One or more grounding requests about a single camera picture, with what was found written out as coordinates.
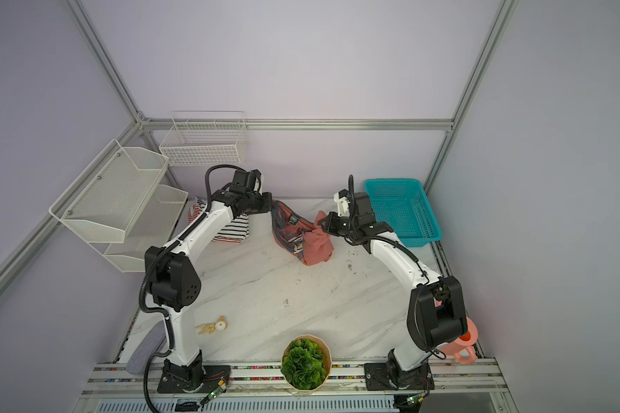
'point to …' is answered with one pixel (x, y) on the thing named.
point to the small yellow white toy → (212, 327)
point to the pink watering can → (462, 347)
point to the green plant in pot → (306, 362)
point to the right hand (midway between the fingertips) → (312, 225)
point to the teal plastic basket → (404, 206)
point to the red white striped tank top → (195, 213)
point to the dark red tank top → (306, 239)
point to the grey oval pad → (149, 344)
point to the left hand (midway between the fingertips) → (270, 206)
